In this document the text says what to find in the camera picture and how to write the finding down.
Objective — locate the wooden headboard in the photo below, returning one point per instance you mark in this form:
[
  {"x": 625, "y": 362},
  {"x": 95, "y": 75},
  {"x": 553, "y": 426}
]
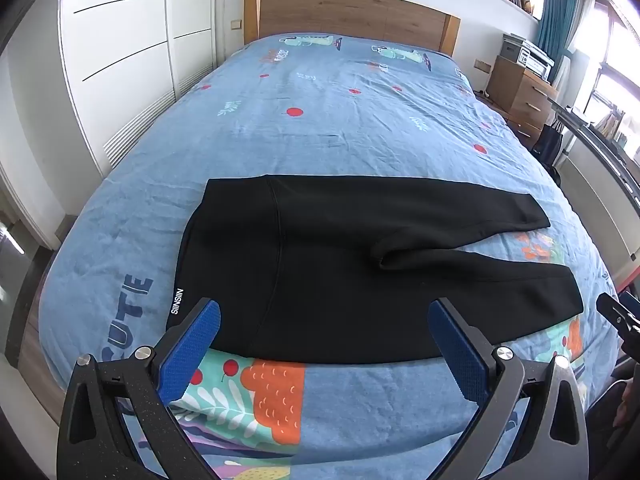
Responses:
[{"x": 398, "y": 21}]

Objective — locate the white printer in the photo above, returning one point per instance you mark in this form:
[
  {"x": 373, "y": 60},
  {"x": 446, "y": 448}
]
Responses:
[{"x": 521, "y": 51}]

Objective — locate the teal curtain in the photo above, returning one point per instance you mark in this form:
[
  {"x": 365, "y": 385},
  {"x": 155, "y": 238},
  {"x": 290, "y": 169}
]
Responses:
[{"x": 554, "y": 30}]

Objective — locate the black pants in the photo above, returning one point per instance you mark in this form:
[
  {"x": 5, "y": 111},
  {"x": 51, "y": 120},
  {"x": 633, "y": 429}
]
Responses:
[{"x": 342, "y": 270}]

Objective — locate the white wardrobe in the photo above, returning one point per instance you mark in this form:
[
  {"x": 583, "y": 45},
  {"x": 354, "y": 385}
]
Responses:
[{"x": 127, "y": 61}]

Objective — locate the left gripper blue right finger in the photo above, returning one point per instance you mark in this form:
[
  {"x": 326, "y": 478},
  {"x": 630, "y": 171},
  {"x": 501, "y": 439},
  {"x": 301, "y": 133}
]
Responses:
[{"x": 465, "y": 349}]

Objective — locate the wooden drawer chest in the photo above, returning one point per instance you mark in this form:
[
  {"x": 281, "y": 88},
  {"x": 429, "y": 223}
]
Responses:
[{"x": 522, "y": 98}]

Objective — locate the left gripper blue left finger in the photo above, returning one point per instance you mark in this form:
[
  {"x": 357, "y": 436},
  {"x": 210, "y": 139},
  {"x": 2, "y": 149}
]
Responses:
[{"x": 183, "y": 347}]

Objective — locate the metal rail rack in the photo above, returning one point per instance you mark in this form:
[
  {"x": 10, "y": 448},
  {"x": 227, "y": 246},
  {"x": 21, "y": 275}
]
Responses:
[{"x": 603, "y": 149}]

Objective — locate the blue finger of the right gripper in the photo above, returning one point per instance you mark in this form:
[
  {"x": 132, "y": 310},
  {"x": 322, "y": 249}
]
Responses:
[{"x": 622, "y": 313}]

